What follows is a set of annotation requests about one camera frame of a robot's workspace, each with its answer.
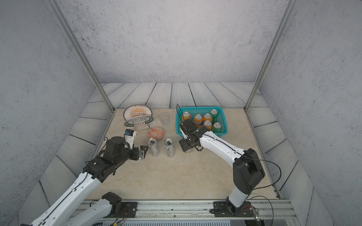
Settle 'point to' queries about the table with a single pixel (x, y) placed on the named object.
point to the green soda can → (217, 127)
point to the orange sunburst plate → (135, 110)
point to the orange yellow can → (186, 115)
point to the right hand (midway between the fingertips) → (187, 143)
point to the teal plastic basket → (193, 110)
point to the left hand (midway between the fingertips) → (142, 146)
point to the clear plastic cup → (164, 117)
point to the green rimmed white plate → (139, 121)
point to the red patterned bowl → (155, 133)
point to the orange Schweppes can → (208, 124)
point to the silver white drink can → (153, 147)
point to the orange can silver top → (207, 117)
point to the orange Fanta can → (198, 119)
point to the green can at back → (214, 113)
